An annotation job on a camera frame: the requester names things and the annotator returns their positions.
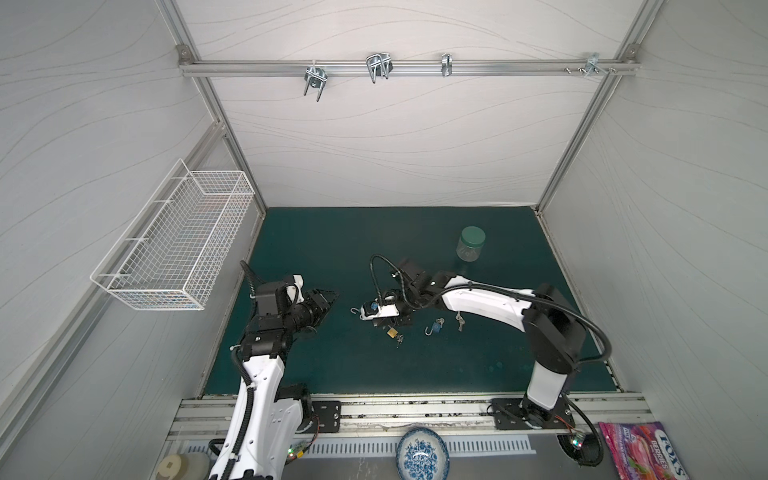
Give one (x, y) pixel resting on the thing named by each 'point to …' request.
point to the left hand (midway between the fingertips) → (341, 293)
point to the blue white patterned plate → (422, 455)
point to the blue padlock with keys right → (436, 327)
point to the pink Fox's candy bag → (642, 451)
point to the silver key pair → (460, 320)
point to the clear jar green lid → (472, 239)
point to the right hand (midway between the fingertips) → (382, 304)
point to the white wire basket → (174, 250)
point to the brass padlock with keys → (394, 334)
